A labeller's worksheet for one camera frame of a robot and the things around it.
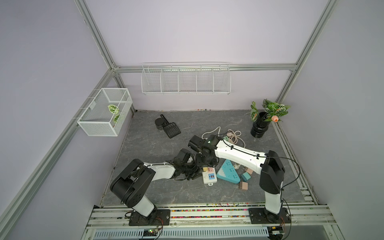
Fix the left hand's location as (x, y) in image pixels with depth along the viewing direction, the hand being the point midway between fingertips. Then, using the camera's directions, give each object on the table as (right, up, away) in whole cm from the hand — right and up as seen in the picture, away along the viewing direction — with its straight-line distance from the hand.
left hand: (204, 174), depth 86 cm
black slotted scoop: (-23, +26, +20) cm, 40 cm away
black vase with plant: (+37, +31, +10) cm, 50 cm away
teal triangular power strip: (+14, +1, 0) cm, 14 cm away
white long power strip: (+3, -2, -1) cm, 3 cm away
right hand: (-1, +7, -4) cm, 8 cm away
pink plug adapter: (+22, -5, -4) cm, 23 cm away
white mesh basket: (-54, +35, -4) cm, 65 cm away
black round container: (-32, +30, +23) cm, 49 cm away
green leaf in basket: (-49, +37, -6) cm, 62 cm away
